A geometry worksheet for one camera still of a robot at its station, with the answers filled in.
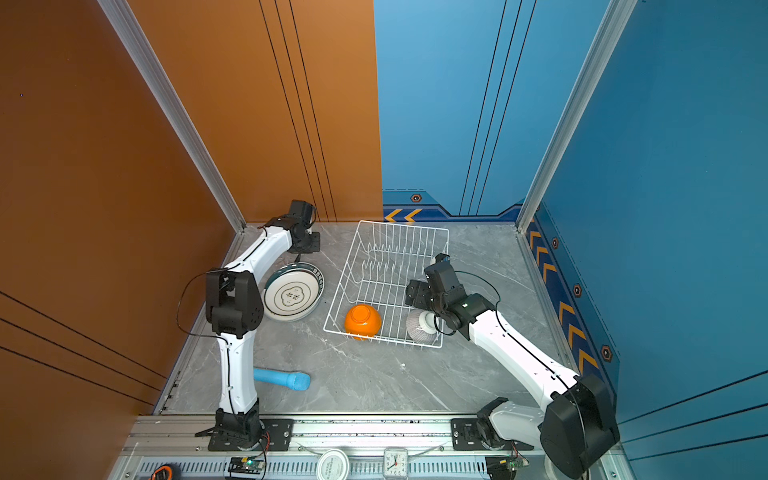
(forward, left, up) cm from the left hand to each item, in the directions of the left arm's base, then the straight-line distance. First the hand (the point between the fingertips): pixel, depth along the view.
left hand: (312, 242), depth 102 cm
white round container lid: (-62, -16, -4) cm, 64 cm away
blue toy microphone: (-44, -3, -6) cm, 45 cm away
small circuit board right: (-61, -57, -9) cm, 84 cm away
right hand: (-23, -34, +6) cm, 42 cm away
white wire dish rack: (-18, -20, -8) cm, 28 cm away
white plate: (-16, +5, -7) cm, 18 cm away
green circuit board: (-62, +6, -11) cm, 63 cm away
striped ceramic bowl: (-30, -36, -3) cm, 47 cm away
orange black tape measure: (-63, +22, -8) cm, 68 cm away
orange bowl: (-28, -19, -3) cm, 34 cm away
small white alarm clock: (-61, -29, -8) cm, 68 cm away
